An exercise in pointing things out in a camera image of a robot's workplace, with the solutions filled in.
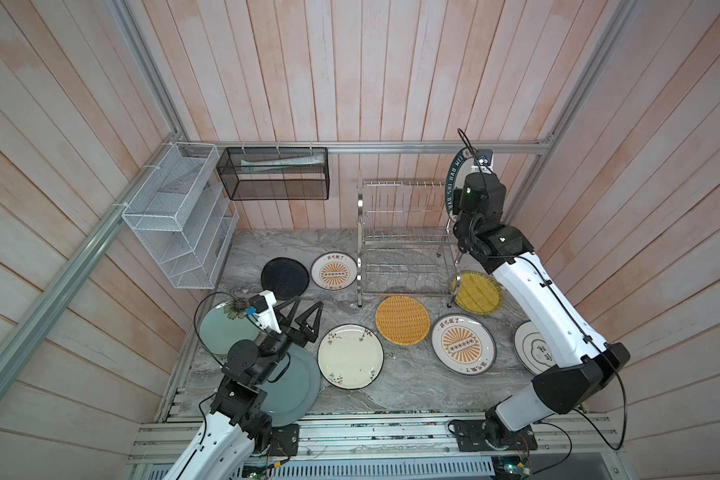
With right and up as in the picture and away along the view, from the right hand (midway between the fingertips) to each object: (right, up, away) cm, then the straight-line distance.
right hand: (483, 183), depth 68 cm
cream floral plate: (-31, -46, +18) cm, 59 cm away
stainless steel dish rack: (-10, -11, +49) cm, 51 cm away
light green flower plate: (-73, -38, +27) cm, 87 cm away
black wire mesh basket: (-58, +13, +36) cm, 70 cm away
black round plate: (-55, -24, +37) cm, 70 cm away
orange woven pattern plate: (-14, -38, +27) cm, 49 cm away
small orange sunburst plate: (-38, -22, +39) cm, 59 cm away
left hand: (-40, -29, +1) cm, 49 cm away
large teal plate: (-48, -55, +16) cm, 74 cm away
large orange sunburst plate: (+4, -44, +22) cm, 49 cm away
